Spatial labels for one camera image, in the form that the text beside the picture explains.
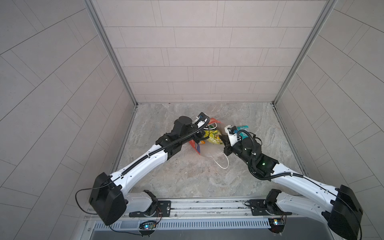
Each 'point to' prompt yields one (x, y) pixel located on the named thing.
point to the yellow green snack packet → (214, 136)
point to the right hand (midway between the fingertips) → (219, 136)
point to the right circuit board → (277, 225)
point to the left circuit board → (148, 225)
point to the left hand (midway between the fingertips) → (207, 125)
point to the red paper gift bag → (216, 151)
